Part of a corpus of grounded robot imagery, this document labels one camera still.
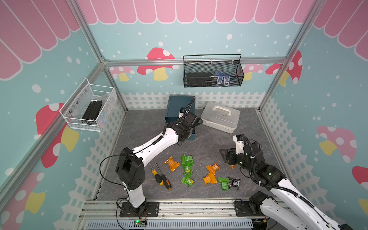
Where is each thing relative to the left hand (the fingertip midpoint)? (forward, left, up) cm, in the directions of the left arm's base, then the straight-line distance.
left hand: (181, 127), depth 85 cm
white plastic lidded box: (+15, -27, -7) cm, 31 cm away
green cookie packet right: (-26, -25, -17) cm, 40 cm away
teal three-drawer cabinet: (+14, +3, +4) cm, 14 cm away
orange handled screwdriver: (-27, +8, -17) cm, 33 cm away
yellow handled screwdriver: (-25, +13, -17) cm, 33 cm away
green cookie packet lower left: (-25, -4, -18) cm, 31 cm away
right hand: (-15, -24, 0) cm, 28 cm away
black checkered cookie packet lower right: (-26, -31, -17) cm, 44 cm away
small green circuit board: (-45, +21, -22) cm, 55 cm away
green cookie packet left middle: (-19, -4, -18) cm, 26 cm away
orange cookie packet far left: (-15, +6, -18) cm, 24 cm away
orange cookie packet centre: (-19, -19, -18) cm, 32 cm away
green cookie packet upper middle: (-14, -4, -17) cm, 23 cm away
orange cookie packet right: (-25, -25, +3) cm, 36 cm away
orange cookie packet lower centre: (-24, -18, -17) cm, 34 cm away
